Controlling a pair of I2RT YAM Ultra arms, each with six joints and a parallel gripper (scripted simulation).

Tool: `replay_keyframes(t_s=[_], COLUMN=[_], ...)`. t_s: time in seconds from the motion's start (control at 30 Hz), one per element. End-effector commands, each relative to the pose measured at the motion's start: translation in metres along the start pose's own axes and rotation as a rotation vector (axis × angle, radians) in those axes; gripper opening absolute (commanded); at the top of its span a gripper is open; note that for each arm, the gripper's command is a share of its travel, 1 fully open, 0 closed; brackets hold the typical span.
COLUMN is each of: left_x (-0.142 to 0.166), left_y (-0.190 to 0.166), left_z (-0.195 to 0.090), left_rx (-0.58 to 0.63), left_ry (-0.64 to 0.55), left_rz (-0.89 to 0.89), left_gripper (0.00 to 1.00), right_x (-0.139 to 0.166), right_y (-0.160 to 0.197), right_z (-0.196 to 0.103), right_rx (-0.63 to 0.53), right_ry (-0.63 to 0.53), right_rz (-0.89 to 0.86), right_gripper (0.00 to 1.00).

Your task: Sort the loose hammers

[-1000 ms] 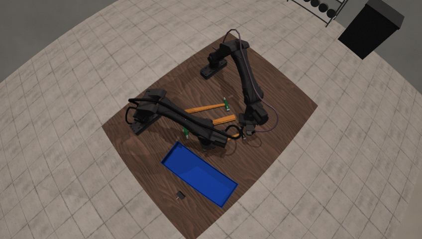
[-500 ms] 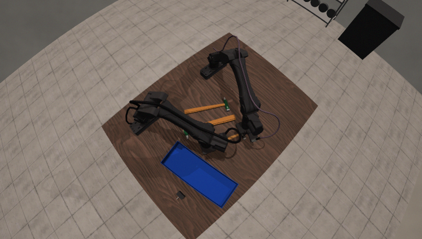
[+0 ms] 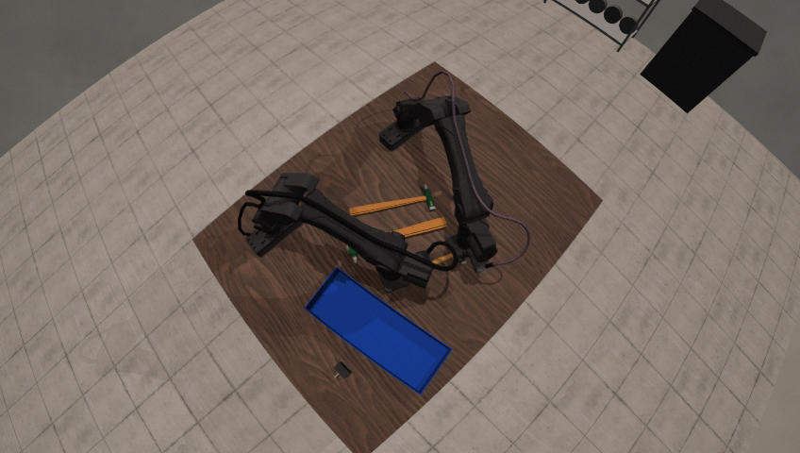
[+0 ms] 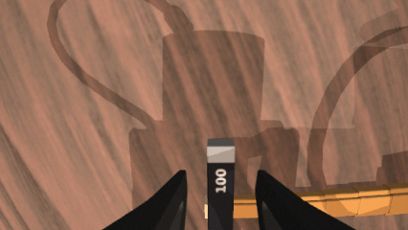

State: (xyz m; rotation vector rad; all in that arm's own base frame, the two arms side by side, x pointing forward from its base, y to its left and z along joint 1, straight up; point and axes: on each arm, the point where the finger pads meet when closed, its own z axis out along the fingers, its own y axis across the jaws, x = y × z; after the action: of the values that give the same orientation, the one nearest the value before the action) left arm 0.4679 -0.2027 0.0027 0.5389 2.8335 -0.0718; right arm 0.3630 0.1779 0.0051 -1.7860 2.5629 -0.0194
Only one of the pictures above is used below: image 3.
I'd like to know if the blue bin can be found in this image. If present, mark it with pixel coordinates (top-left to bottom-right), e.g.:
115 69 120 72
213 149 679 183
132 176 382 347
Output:
304 267 453 395

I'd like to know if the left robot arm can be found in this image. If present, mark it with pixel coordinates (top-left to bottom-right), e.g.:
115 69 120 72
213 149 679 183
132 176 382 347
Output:
379 95 497 262

